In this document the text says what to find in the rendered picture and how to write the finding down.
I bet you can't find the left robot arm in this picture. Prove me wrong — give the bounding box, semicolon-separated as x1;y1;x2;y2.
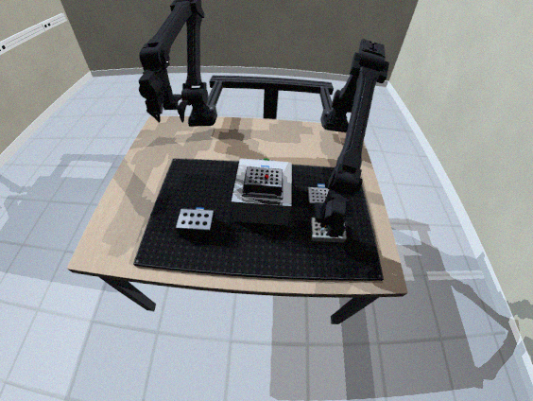
320;39;389;237

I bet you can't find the white tube rack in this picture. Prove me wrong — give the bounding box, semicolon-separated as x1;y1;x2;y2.
310;218;347;242

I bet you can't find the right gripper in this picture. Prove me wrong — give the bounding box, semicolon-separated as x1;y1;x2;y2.
146;95;187;123

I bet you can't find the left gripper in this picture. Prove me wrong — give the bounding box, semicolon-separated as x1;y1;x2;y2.
314;202;328;229

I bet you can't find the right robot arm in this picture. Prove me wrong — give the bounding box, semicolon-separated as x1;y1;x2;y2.
139;0;215;123

